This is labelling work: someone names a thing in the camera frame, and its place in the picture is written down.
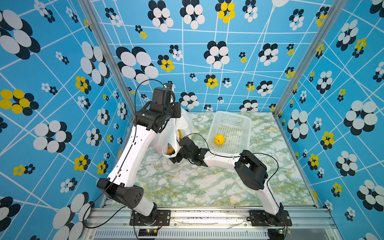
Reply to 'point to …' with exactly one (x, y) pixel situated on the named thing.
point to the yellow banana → (179, 131)
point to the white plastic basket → (236, 129)
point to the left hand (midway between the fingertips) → (177, 105)
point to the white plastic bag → (169, 133)
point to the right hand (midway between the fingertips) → (171, 150)
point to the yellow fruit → (219, 139)
